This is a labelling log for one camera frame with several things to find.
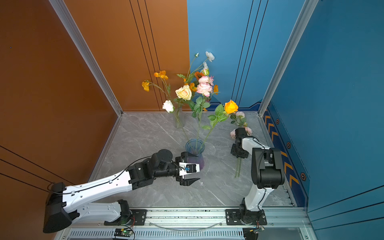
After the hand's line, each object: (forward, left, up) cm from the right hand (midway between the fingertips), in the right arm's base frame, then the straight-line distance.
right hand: (236, 153), depth 97 cm
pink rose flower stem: (+26, -7, +2) cm, 27 cm away
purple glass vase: (-6, +26, +19) cm, 33 cm away
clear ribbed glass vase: (+23, +38, +11) cm, 46 cm away
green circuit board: (-42, +61, -1) cm, 74 cm away
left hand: (-18, +25, +24) cm, 39 cm away
